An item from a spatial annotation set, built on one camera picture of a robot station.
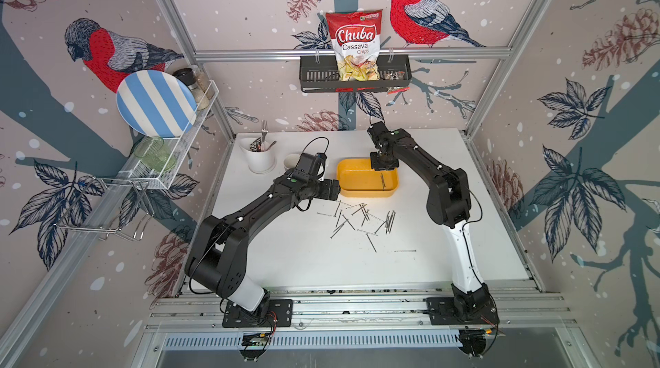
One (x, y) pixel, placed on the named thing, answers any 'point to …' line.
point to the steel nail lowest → (371, 242)
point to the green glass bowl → (155, 154)
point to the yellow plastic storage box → (358, 180)
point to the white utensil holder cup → (260, 153)
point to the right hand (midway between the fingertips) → (377, 164)
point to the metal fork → (264, 132)
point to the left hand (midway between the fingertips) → (334, 182)
